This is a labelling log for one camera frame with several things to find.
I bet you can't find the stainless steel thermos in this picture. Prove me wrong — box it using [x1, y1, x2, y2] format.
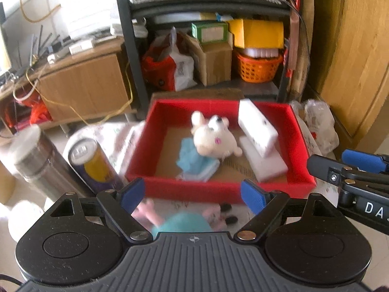
[8, 125, 94, 201]

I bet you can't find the wooden wardrobe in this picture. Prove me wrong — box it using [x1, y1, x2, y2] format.
[303, 0, 388, 156]

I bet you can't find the speckled white sponge block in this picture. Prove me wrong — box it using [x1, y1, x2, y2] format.
[238, 99, 278, 157]

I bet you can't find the white power strip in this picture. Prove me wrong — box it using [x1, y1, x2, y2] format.
[69, 38, 94, 55]

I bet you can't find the wooden tv cabinet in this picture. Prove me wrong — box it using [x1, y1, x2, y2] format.
[1, 38, 137, 138]

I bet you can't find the yellow box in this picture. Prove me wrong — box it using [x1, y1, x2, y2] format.
[228, 18, 284, 49]

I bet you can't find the yellow purple drink can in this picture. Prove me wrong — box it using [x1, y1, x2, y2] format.
[68, 138, 123, 194]

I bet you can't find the blue face mask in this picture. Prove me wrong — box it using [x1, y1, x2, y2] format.
[176, 138, 220, 182]

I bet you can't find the red white plastic bag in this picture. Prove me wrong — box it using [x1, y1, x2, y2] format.
[141, 28, 196, 92]

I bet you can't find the orange plastic basket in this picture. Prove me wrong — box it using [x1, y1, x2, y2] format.
[233, 50, 283, 84]

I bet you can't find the black metal shelf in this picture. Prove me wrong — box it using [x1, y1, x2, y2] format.
[117, 0, 301, 117]

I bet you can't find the pink pig plush toy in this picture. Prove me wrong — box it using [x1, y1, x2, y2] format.
[131, 199, 238, 238]

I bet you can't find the brown cardboard box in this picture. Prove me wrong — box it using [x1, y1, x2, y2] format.
[185, 35, 233, 86]

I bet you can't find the red cardboard box tray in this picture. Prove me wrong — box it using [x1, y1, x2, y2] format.
[125, 99, 316, 204]

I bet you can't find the green framed box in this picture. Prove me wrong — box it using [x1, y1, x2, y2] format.
[191, 22, 228, 44]

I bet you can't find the yellow cable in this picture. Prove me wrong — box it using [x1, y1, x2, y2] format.
[18, 0, 135, 127]

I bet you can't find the white plush mouse toy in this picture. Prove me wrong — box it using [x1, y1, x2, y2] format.
[191, 111, 243, 160]

